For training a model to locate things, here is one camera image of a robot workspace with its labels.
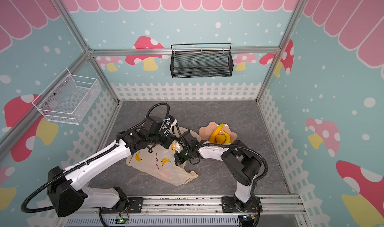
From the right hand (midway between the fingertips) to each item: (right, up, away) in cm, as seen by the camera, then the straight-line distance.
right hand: (170, 163), depth 83 cm
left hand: (+3, +14, -5) cm, 15 cm away
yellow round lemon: (+30, +11, +11) cm, 34 cm away
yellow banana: (+34, +12, +12) cm, 38 cm away
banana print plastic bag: (-4, +2, -7) cm, 9 cm away
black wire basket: (+18, +59, +11) cm, 62 cm away
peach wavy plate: (+21, +15, +16) cm, 30 cm away
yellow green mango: (+27, +16, +15) cm, 34 cm away
